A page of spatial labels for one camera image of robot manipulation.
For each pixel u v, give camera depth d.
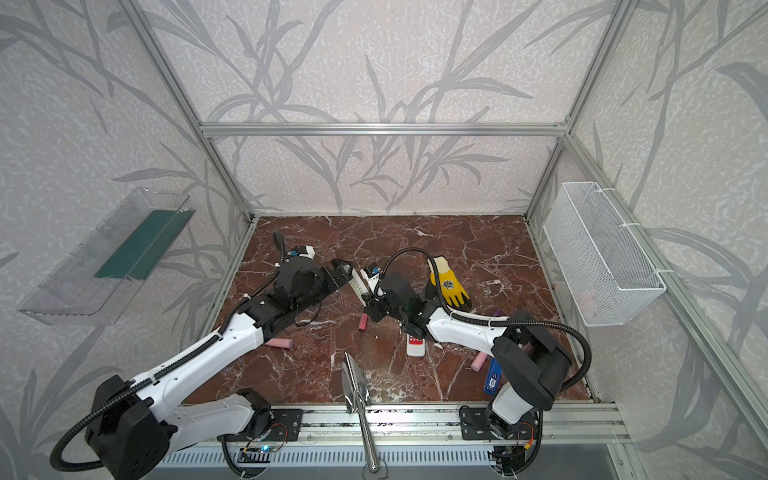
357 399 0.77
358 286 0.83
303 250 0.73
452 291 0.98
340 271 0.71
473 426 0.74
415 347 0.87
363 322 0.91
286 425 0.73
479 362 0.83
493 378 0.78
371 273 0.72
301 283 0.60
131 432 0.38
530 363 0.44
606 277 0.62
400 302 0.65
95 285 0.64
